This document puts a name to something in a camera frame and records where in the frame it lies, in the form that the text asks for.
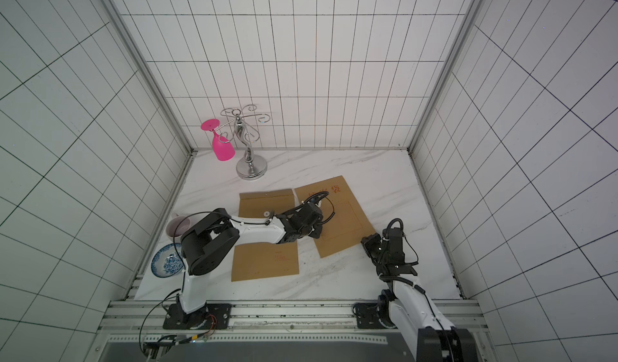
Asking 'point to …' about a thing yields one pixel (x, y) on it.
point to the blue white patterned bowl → (166, 262)
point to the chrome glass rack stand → (248, 167)
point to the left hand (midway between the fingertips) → (314, 227)
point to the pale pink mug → (176, 227)
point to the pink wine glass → (222, 148)
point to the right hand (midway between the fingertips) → (362, 232)
